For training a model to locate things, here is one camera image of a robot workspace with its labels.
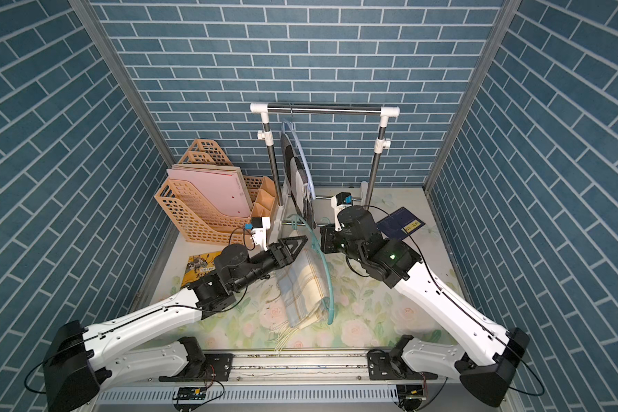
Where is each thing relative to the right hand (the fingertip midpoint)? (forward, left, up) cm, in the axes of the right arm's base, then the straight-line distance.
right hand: (322, 230), depth 69 cm
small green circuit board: (-36, +35, -33) cm, 60 cm away
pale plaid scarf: (-10, +5, -18) cm, 21 cm away
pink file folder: (+19, +36, -7) cm, 42 cm away
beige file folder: (+23, +38, 0) cm, 44 cm away
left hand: (-5, +3, -1) cm, 6 cm away
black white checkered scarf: (+21, +10, -2) cm, 24 cm away
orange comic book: (+1, +46, -29) cm, 54 cm away
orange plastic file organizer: (+11, +47, -15) cm, 50 cm away
